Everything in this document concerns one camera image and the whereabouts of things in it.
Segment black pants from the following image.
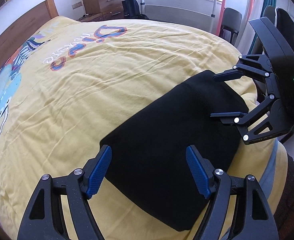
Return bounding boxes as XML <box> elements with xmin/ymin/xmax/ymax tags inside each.
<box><xmin>100</xmin><ymin>70</ymin><xmax>248</xmax><ymax>231</ymax></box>

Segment blue bed sheet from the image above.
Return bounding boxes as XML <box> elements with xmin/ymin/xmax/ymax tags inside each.
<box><xmin>228</xmin><ymin>139</ymin><xmax>279</xmax><ymax>214</ymax></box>

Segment dark grey chair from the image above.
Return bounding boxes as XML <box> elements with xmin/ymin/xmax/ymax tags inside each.
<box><xmin>219</xmin><ymin>8</ymin><xmax>242</xmax><ymax>45</ymax></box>

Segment glass top desk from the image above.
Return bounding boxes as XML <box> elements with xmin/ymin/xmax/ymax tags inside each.
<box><xmin>137</xmin><ymin>0</ymin><xmax>222</xmax><ymax>34</ymax></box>

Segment yellow cartoon bed cover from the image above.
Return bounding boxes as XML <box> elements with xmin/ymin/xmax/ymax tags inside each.
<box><xmin>0</xmin><ymin>15</ymin><xmax>289</xmax><ymax>240</ymax></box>

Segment dark hanging bag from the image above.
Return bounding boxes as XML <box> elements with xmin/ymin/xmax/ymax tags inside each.
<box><xmin>122</xmin><ymin>0</ymin><xmax>140</xmax><ymax>18</ymax></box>

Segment wooden drawer cabinet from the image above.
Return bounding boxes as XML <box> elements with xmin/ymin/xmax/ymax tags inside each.
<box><xmin>80</xmin><ymin>0</ymin><xmax>124</xmax><ymax>22</ymax></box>

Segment wooden headboard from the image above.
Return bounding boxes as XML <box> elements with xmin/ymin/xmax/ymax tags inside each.
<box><xmin>0</xmin><ymin>0</ymin><xmax>58</xmax><ymax>68</ymax></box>

